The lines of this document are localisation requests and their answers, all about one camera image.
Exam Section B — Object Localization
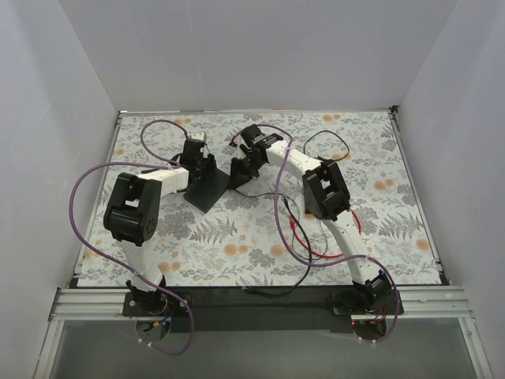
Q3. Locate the black rectangular box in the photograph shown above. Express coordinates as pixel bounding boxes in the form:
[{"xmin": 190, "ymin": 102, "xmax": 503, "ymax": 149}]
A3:
[{"xmin": 183, "ymin": 169, "xmax": 230, "ymax": 213}]

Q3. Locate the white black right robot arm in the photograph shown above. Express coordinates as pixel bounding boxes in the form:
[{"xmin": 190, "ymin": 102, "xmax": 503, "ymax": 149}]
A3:
[{"xmin": 230, "ymin": 124, "xmax": 400, "ymax": 314}]

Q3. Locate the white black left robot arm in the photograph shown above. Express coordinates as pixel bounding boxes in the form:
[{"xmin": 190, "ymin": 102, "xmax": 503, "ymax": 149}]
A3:
[{"xmin": 103, "ymin": 132, "xmax": 228, "ymax": 311}]

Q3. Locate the floral patterned table mat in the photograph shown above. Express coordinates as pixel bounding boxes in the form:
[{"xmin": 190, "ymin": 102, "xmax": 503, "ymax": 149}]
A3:
[{"xmin": 76, "ymin": 111, "xmax": 441, "ymax": 287}]

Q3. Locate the black power adapter brick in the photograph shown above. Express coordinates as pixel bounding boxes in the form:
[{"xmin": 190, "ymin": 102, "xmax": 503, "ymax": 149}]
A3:
[{"xmin": 303, "ymin": 184, "xmax": 317, "ymax": 214}]

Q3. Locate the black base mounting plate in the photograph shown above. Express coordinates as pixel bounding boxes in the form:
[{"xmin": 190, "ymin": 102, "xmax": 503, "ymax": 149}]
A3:
[{"xmin": 122, "ymin": 285, "xmax": 403, "ymax": 338}]

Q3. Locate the red ethernet cable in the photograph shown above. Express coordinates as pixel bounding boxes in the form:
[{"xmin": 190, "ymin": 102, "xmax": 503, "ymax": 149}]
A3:
[{"xmin": 287, "ymin": 208, "xmax": 366, "ymax": 260}]

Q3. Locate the black power cord with prongs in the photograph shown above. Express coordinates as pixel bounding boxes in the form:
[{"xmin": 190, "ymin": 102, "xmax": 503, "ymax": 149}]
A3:
[{"xmin": 303, "ymin": 129, "xmax": 352, "ymax": 163}]

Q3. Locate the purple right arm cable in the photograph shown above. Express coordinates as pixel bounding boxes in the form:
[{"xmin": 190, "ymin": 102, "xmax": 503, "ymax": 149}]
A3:
[{"xmin": 228, "ymin": 124, "xmax": 400, "ymax": 345}]

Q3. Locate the aluminium frame rail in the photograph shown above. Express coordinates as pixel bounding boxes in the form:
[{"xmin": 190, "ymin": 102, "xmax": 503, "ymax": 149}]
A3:
[{"xmin": 50, "ymin": 286, "xmax": 473, "ymax": 320}]

